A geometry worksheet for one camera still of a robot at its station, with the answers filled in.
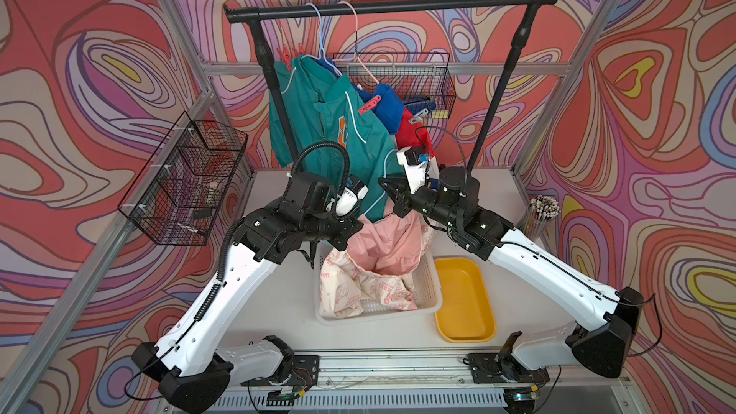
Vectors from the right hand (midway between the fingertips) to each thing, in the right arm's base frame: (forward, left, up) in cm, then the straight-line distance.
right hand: (380, 188), depth 66 cm
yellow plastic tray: (-18, -25, -37) cm, 48 cm away
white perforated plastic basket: (-11, -13, -30) cm, 35 cm away
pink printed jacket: (-8, +2, -25) cm, 27 cm away
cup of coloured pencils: (+7, -49, -20) cm, 54 cm away
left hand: (-7, +4, -4) cm, 9 cm away
